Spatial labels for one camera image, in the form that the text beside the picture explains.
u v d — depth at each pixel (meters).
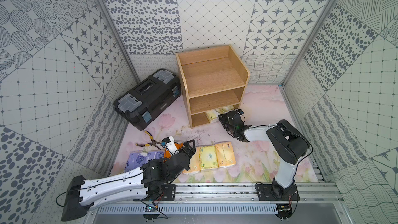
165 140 0.68
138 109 0.85
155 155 0.80
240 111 0.90
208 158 0.80
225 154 0.82
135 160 0.80
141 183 0.50
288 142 0.50
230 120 0.76
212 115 0.95
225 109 0.98
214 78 0.80
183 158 0.56
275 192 0.65
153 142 0.91
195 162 0.80
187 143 0.68
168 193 0.74
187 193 0.76
